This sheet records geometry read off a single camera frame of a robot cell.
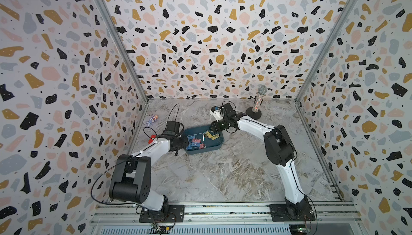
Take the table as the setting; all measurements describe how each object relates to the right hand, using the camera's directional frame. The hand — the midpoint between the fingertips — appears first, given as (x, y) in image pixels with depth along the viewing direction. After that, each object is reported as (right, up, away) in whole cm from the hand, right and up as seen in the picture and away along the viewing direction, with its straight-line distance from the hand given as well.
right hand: (210, 127), depth 98 cm
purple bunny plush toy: (-38, +5, +8) cm, 40 cm away
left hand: (-13, -7, -5) cm, 16 cm away
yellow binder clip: (-1, -5, +2) cm, 5 cm away
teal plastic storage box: (-6, -7, 0) cm, 9 cm away
